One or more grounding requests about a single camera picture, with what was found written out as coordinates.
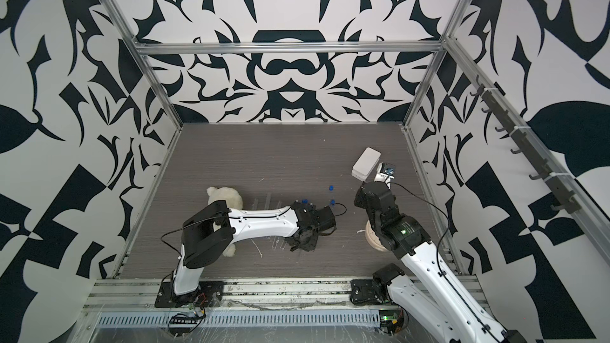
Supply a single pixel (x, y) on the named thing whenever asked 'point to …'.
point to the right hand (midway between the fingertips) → (365, 181)
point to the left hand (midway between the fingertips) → (307, 241)
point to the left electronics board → (181, 325)
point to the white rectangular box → (365, 163)
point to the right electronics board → (391, 320)
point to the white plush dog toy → (233, 200)
